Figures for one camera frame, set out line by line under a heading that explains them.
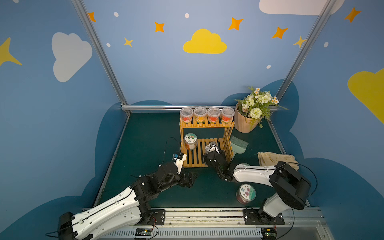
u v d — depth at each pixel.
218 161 0.67
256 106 0.88
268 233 0.73
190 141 0.93
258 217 0.66
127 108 1.18
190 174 0.63
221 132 0.95
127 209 0.48
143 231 0.72
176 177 0.54
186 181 0.63
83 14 0.71
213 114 0.75
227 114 0.75
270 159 0.96
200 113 0.76
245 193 0.75
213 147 0.77
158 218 0.74
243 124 1.01
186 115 0.75
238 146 1.03
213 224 0.73
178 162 0.64
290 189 0.45
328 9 0.70
